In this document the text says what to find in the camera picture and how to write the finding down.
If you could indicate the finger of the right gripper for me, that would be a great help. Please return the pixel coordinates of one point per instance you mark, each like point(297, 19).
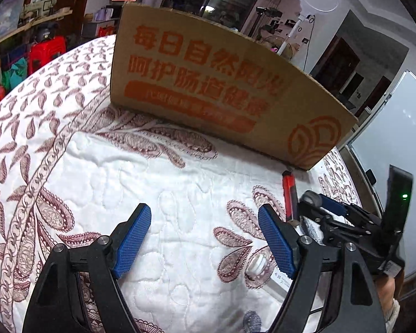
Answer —
point(322, 201)

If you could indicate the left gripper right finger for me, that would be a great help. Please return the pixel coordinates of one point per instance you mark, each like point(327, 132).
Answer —
point(352, 303)

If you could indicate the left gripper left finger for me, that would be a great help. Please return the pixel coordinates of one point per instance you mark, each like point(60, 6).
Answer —
point(57, 303)

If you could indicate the red utility knife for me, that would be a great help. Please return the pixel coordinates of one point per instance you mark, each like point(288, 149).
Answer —
point(291, 197)

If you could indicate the white bottle cap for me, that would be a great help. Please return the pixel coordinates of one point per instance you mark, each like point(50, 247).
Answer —
point(256, 265)

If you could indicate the paisley quilted table cloth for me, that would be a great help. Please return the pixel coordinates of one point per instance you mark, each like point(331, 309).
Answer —
point(73, 166)

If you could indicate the brown cardboard box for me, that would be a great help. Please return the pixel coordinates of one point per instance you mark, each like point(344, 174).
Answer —
point(203, 75)

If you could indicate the red plastic stool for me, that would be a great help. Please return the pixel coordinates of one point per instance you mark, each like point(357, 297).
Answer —
point(44, 52)

